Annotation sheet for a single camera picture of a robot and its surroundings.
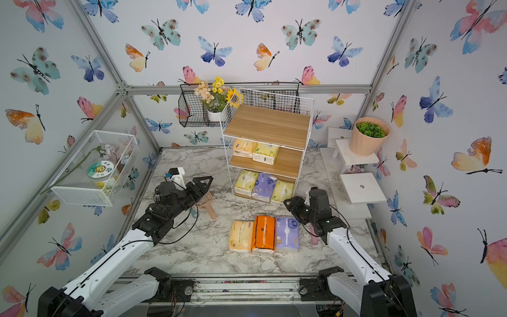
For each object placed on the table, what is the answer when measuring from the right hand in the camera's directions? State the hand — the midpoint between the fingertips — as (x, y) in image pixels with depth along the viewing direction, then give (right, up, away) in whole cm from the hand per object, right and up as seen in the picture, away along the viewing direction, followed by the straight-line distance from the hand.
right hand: (288, 202), depth 82 cm
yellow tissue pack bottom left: (-19, +7, +16) cm, 26 cm away
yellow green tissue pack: (-10, +20, -4) cm, 22 cm away
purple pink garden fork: (+12, -16, +3) cm, 20 cm away
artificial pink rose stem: (-65, +19, -5) cm, 68 cm away
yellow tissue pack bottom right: (-1, +3, +14) cm, 14 cm away
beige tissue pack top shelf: (-19, -14, 0) cm, 24 cm away
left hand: (-29, +10, -7) cm, 32 cm away
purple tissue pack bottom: (-10, +5, +14) cm, 18 cm away
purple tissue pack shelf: (0, -12, 0) cm, 12 cm away
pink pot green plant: (+31, +27, -4) cm, 42 cm away
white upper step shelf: (+25, +20, +5) cm, 33 cm away
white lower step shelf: (+32, +5, +2) cm, 33 cm away
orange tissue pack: (-10, -12, -2) cm, 15 cm away
